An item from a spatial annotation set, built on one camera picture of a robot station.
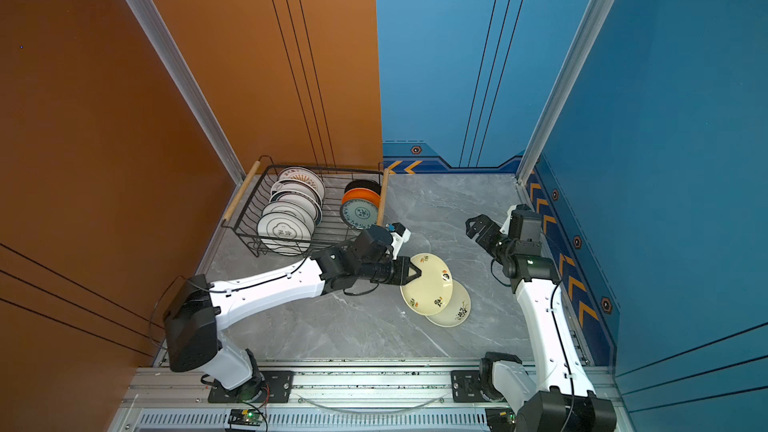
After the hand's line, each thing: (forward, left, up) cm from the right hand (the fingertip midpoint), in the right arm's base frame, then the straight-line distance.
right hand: (476, 229), depth 79 cm
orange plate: (+19, +33, -6) cm, 39 cm away
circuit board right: (-39, -3, -23) cm, 45 cm away
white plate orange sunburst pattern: (+28, +54, -5) cm, 61 cm away
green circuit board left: (-39, +58, -21) cm, 73 cm away
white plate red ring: (+18, +53, -6) cm, 56 cm away
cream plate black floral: (-14, +4, -20) cm, 25 cm away
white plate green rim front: (+8, +57, -12) cm, 59 cm away
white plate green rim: (+14, +55, -6) cm, 57 cm away
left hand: (-11, +15, -2) cm, 19 cm away
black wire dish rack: (+14, +44, -19) cm, 50 cm away
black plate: (+25, +33, -7) cm, 42 cm away
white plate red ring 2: (+23, +55, -5) cm, 60 cm away
